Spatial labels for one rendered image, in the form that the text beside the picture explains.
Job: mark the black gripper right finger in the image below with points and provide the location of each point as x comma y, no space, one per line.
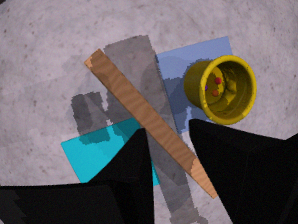
255,176

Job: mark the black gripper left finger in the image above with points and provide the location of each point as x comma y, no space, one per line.
121,193

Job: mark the tan wooden bar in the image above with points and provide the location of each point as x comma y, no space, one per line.
132,100

